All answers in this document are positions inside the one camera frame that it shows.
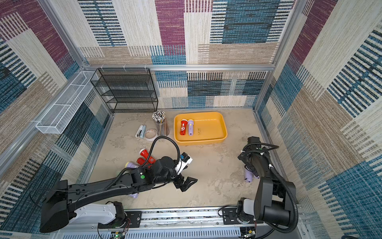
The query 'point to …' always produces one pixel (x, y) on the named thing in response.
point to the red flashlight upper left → (144, 152)
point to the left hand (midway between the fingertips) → (192, 174)
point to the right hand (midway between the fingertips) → (249, 166)
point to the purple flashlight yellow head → (190, 127)
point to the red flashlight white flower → (184, 122)
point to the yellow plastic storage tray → (209, 128)
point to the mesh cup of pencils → (162, 128)
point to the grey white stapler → (141, 132)
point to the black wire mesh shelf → (127, 90)
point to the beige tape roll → (150, 134)
